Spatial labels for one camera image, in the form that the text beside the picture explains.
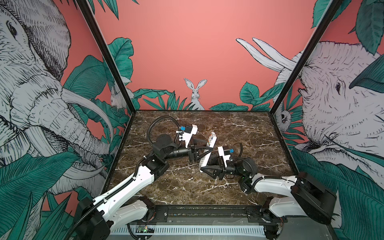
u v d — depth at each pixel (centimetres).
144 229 70
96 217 38
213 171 62
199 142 62
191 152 55
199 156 57
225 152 59
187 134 55
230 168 63
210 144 58
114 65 93
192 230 70
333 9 70
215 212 76
